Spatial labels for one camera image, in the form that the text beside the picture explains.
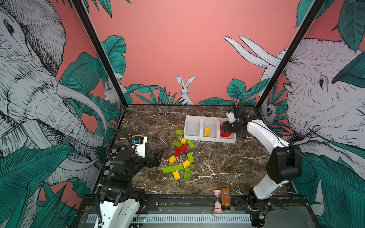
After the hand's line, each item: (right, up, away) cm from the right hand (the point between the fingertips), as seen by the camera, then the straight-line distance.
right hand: (224, 126), depth 90 cm
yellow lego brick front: (-30, -28, -8) cm, 42 cm away
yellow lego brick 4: (-25, -23, -4) cm, 34 cm away
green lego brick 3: (-22, -13, +8) cm, 26 cm away
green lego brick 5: (-24, -28, -5) cm, 37 cm away
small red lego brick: (-26, -15, +5) cm, 31 cm away
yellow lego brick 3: (-10, -5, +12) cm, 16 cm away
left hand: (-39, -9, -21) cm, 45 cm away
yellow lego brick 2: (-34, -21, -2) cm, 40 cm away
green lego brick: (-30, -5, +13) cm, 33 cm away
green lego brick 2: (-32, -12, +6) cm, 34 cm away
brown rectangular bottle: (-4, -37, -17) cm, 41 cm away
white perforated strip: (-22, -46, -19) cm, 54 cm away
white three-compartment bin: (-18, -1, +19) cm, 26 cm away
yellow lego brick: (-26, -11, +6) cm, 29 cm away
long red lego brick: (-30, -17, +3) cm, 35 cm away
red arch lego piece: (+4, -7, +11) cm, 13 cm away
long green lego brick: (-33, -26, -4) cm, 42 cm away
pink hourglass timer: (-8, -41, -18) cm, 45 cm away
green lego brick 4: (-22, -20, 0) cm, 30 cm away
